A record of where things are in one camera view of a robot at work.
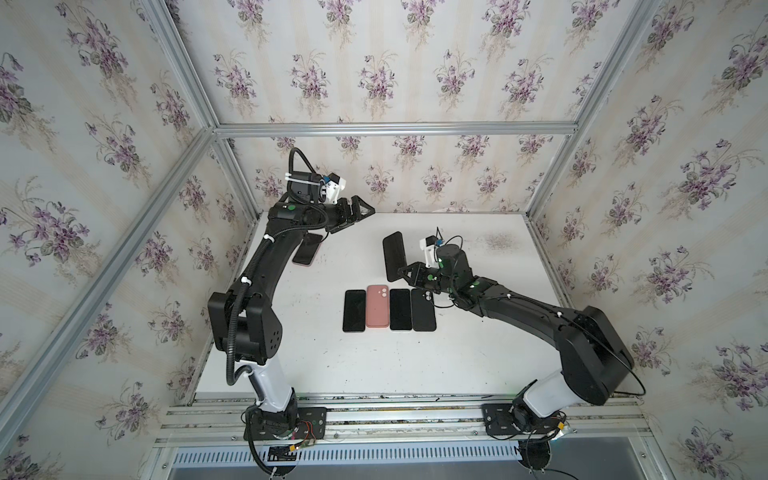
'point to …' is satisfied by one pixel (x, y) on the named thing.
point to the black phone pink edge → (306, 252)
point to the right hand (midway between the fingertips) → (395, 273)
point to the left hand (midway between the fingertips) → (364, 212)
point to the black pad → (400, 309)
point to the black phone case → (423, 310)
